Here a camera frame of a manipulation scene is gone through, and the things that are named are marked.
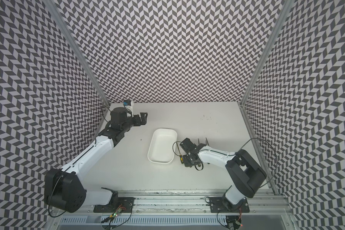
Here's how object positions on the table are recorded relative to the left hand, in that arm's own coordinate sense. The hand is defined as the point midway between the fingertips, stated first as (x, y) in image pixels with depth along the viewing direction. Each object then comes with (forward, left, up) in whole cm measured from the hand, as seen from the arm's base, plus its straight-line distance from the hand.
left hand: (140, 115), depth 83 cm
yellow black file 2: (-5, -36, -22) cm, 43 cm away
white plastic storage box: (-9, -12, -22) cm, 26 cm away
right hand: (-21, -29, -23) cm, 43 cm away
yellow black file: (-16, -24, -22) cm, 36 cm away
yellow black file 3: (-5, -42, -22) cm, 48 cm away
